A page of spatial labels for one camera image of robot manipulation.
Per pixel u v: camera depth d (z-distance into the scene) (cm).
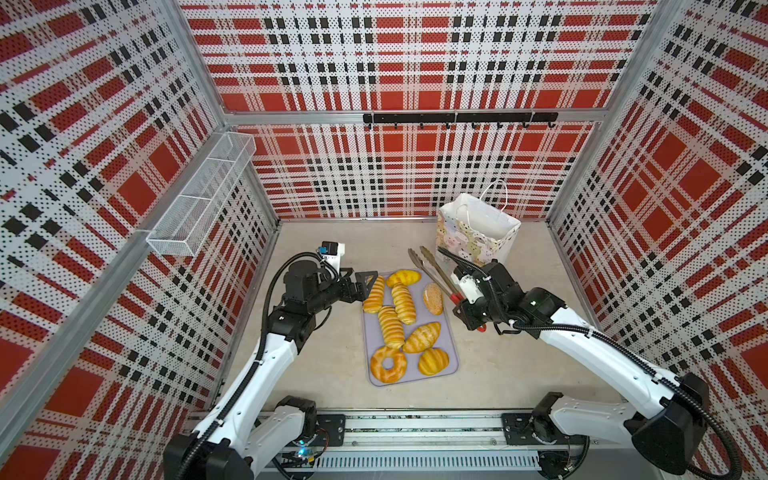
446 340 89
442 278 81
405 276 100
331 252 65
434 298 93
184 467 37
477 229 82
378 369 82
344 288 67
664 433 37
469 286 69
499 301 58
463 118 88
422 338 86
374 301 95
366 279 68
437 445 73
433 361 82
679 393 39
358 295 67
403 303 93
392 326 87
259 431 53
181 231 69
